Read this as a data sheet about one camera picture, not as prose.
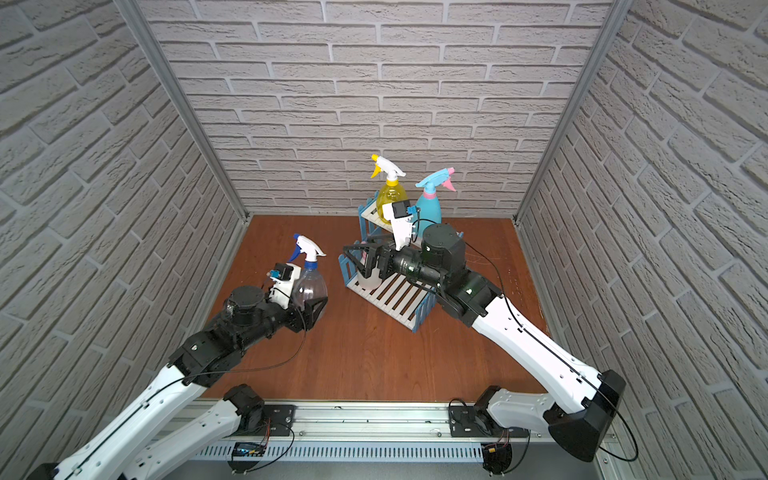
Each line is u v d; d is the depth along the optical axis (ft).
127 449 1.35
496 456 2.32
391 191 2.43
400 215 1.74
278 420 2.40
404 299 3.11
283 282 1.90
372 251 1.67
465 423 2.38
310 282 2.11
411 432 2.38
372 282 3.16
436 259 1.53
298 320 2.00
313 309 2.08
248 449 2.36
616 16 2.28
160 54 2.54
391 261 1.74
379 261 1.72
